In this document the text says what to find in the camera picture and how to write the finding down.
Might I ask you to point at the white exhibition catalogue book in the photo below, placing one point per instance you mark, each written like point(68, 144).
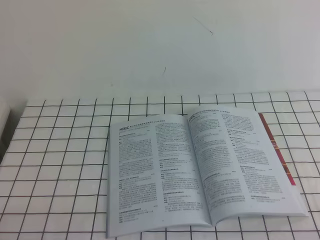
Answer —
point(215, 163)

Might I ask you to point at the white black-grid tablecloth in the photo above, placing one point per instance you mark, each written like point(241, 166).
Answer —
point(53, 176)

